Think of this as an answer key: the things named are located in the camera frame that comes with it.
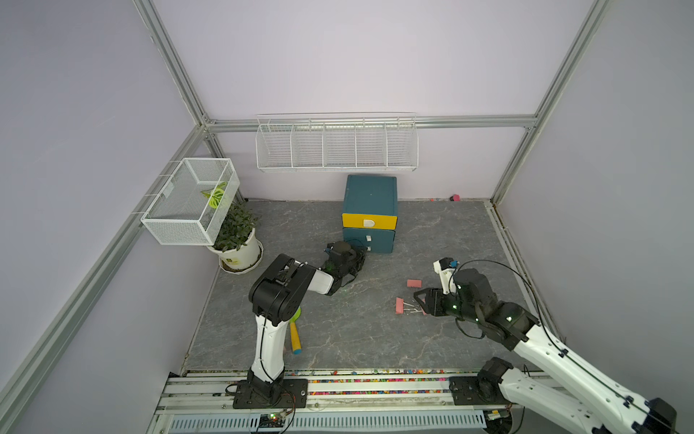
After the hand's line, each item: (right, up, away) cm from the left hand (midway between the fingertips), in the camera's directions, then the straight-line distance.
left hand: (372, 249), depth 98 cm
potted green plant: (-45, +3, -10) cm, 46 cm away
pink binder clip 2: (+12, -14, -30) cm, 35 cm away
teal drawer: (-1, +5, -4) cm, 7 cm away
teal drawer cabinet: (-1, +13, 0) cm, 13 cm away
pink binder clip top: (+15, -12, -3) cm, 19 cm away
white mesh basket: (-58, +14, -15) cm, 61 cm away
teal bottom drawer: (+3, +1, +1) cm, 3 cm away
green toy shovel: (-25, -24, -15) cm, 38 cm away
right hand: (+12, -11, -22) cm, 27 cm away
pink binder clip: (+9, -18, -9) cm, 22 cm away
